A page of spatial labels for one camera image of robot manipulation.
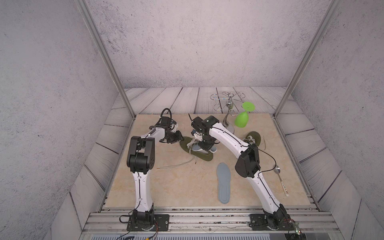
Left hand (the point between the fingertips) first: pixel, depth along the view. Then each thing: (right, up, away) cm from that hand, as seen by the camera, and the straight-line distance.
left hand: (184, 139), depth 103 cm
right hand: (+15, -4, -12) cm, 20 cm away
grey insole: (+8, -4, -10) cm, 13 cm away
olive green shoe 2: (+45, +1, -4) cm, 45 cm away
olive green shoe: (+2, -2, -7) cm, 8 cm away
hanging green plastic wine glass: (+36, +13, -9) cm, 39 cm away
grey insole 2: (+24, -21, -14) cm, 35 cm away
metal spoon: (+56, -18, -12) cm, 60 cm away
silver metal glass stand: (+29, +23, -13) cm, 40 cm away
